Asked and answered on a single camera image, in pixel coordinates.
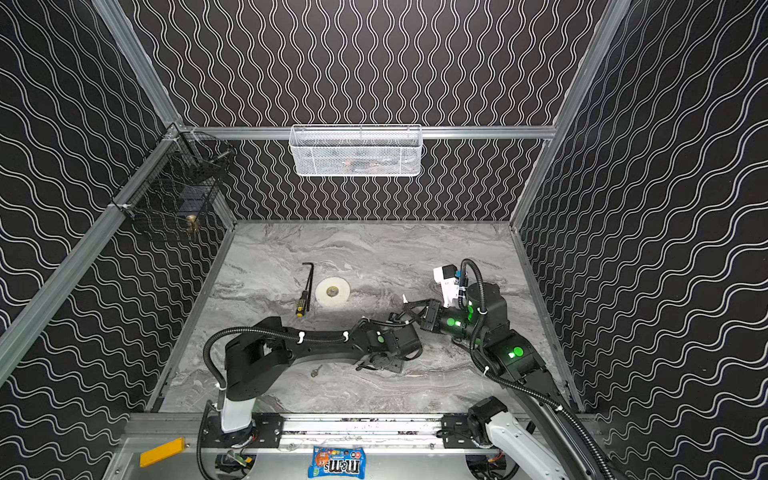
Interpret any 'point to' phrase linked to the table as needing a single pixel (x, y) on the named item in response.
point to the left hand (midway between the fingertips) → (403, 366)
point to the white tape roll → (332, 292)
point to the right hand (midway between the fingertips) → (404, 307)
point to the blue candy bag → (338, 461)
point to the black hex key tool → (304, 300)
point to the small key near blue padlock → (314, 372)
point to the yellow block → (159, 453)
